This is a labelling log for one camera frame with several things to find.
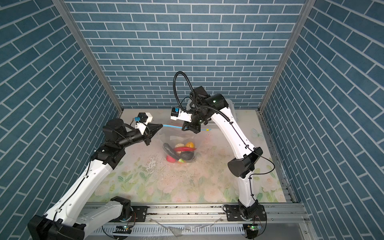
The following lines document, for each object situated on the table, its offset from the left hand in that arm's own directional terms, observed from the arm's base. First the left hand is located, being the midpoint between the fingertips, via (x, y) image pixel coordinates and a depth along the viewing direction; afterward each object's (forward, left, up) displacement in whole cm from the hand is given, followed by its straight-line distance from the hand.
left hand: (161, 125), depth 68 cm
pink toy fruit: (-4, -1, -26) cm, 26 cm away
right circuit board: (-37, -44, -33) cm, 66 cm away
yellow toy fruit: (+2, -13, -20) cm, 24 cm away
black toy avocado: (-4, -12, -21) cm, 25 cm away
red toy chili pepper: (-2, -9, -18) cm, 20 cm away
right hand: (+3, -10, -3) cm, 11 cm away
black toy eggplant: (0, -1, -20) cm, 20 cm away
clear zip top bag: (+4, -4, -14) cm, 16 cm away
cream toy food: (+4, -7, -24) cm, 25 cm away
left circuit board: (-36, +20, -36) cm, 55 cm away
